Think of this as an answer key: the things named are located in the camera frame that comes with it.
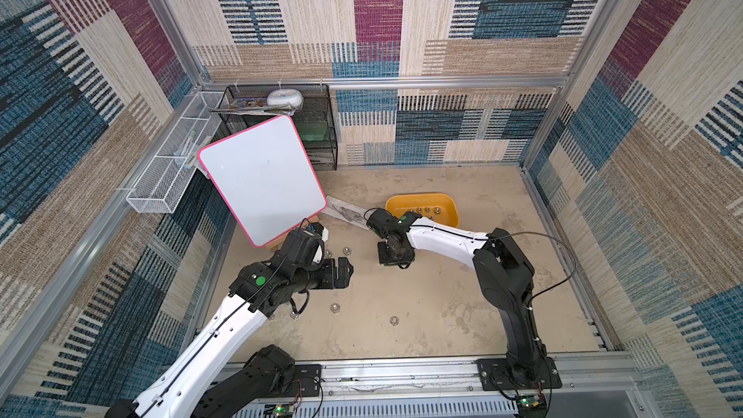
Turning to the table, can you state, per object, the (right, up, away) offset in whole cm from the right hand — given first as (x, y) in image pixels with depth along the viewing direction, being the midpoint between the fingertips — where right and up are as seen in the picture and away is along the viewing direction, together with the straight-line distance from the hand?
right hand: (387, 259), depth 92 cm
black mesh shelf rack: (-44, +47, -2) cm, 64 cm away
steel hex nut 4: (+1, -15, -9) cm, 18 cm away
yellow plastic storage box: (+5, +17, +14) cm, 23 cm away
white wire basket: (-63, +22, -12) cm, 68 cm away
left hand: (-13, +2, -20) cm, 24 cm away
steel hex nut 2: (-13, +2, +4) cm, 14 cm away
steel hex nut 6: (+15, +15, +15) cm, 26 cm away
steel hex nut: (-19, +1, +4) cm, 20 cm away
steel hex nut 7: (+19, +15, +14) cm, 27 cm away
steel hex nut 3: (-27, -14, -9) cm, 32 cm away
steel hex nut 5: (+12, +15, +13) cm, 23 cm away
